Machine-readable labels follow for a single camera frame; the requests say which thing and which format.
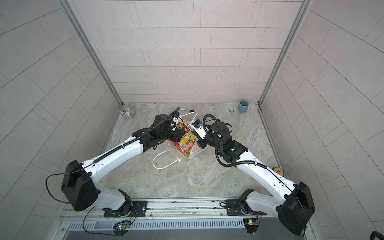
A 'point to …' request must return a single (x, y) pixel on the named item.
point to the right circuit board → (252, 224)
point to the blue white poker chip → (231, 110)
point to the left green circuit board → (122, 225)
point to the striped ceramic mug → (127, 111)
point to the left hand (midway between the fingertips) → (185, 129)
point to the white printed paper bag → (194, 152)
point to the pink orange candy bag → (188, 139)
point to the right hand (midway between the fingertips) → (192, 131)
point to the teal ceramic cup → (243, 105)
